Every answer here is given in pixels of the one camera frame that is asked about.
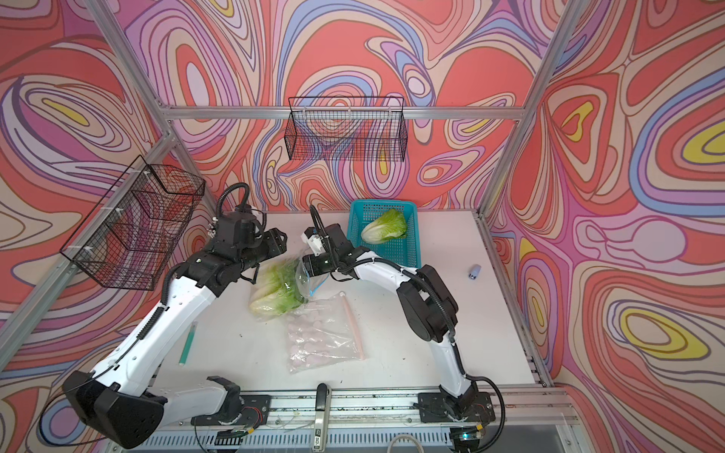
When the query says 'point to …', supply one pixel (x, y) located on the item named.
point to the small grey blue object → (474, 271)
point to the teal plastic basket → (406, 249)
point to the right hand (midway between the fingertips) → (302, 275)
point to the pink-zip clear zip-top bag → (322, 331)
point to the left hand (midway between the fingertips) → (284, 238)
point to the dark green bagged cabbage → (277, 293)
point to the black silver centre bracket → (322, 418)
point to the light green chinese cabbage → (389, 226)
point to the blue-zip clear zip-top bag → (307, 285)
